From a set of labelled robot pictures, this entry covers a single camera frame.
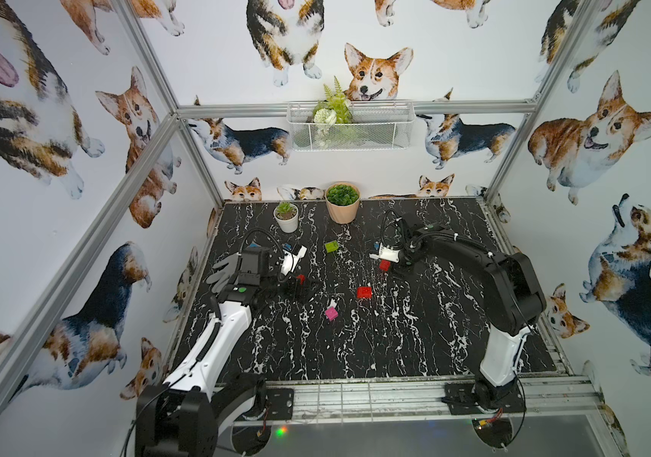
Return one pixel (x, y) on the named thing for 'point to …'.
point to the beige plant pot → (343, 214)
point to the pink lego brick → (331, 313)
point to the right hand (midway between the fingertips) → (391, 262)
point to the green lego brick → (332, 246)
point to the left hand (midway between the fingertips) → (312, 273)
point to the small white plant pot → (286, 216)
